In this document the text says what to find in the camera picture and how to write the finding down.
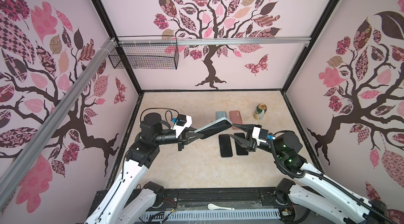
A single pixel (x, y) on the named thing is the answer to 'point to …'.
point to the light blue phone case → (220, 114)
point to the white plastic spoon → (211, 206)
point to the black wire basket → (145, 52)
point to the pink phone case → (235, 118)
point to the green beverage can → (260, 110)
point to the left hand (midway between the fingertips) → (201, 136)
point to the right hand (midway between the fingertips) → (233, 128)
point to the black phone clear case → (225, 145)
